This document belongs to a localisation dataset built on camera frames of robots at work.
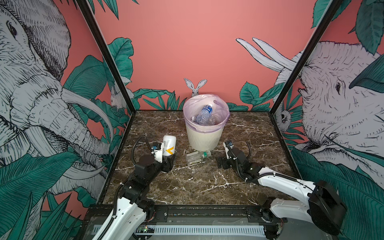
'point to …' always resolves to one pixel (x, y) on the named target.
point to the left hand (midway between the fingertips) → (169, 151)
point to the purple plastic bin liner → (193, 104)
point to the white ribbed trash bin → (204, 141)
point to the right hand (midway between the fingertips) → (220, 154)
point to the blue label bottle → (203, 116)
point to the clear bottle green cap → (196, 156)
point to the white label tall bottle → (169, 145)
